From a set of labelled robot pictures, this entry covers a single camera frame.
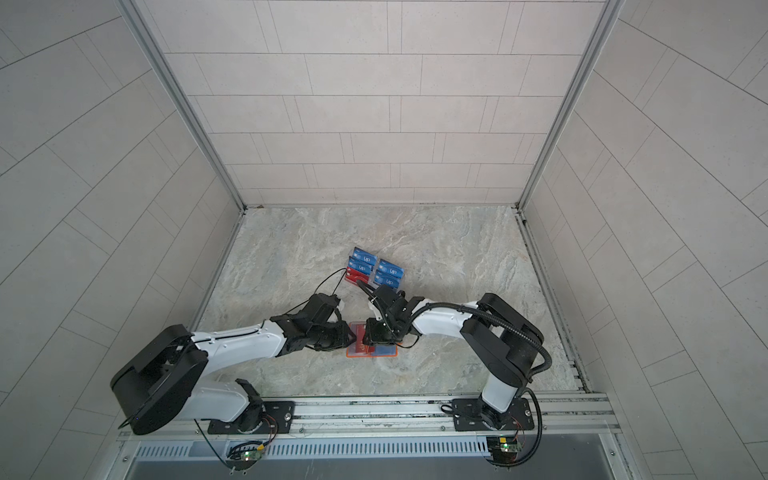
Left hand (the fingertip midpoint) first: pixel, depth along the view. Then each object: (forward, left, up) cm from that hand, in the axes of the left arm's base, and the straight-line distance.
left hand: (364, 339), depth 84 cm
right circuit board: (-25, -34, 0) cm, 42 cm away
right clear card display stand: (+17, -7, +7) cm, 20 cm away
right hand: (-2, 0, 0) cm, 2 cm away
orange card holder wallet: (-3, 0, +1) cm, 4 cm away
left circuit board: (-26, +22, +3) cm, 35 cm away
